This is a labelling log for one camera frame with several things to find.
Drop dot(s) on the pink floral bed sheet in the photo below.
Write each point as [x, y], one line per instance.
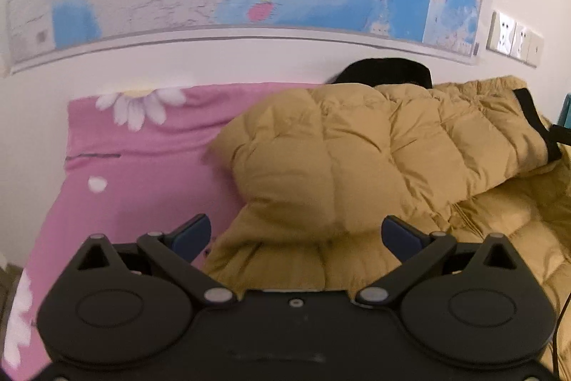
[134, 184]

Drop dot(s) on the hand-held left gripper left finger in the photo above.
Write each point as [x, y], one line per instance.
[192, 236]

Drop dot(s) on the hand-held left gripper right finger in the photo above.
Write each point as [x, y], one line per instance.
[400, 237]

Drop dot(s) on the blue plastic basket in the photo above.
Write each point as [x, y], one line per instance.
[567, 111]

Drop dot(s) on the tan puffer jacket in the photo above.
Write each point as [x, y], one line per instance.
[334, 149]

